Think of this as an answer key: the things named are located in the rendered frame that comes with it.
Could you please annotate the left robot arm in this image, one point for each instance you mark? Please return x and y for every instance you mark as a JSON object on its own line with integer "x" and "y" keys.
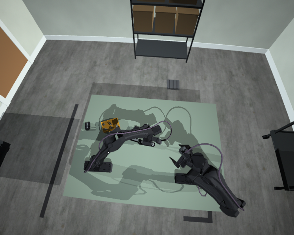
{"x": 111, "y": 144}

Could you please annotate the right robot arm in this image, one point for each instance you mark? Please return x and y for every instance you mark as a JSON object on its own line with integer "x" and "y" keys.
{"x": 206, "y": 177}

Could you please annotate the orange tray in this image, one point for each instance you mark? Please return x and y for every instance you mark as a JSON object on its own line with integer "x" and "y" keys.
{"x": 114, "y": 122}

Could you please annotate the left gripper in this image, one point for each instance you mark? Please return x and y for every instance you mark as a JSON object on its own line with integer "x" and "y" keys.
{"x": 148, "y": 142}

